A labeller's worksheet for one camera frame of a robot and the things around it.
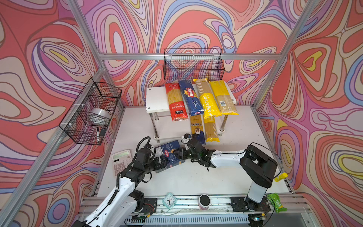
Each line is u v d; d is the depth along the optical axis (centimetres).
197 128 96
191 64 97
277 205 73
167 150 86
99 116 70
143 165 62
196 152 68
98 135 72
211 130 95
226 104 70
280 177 77
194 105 68
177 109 68
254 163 47
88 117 71
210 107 68
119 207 48
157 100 75
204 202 71
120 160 88
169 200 73
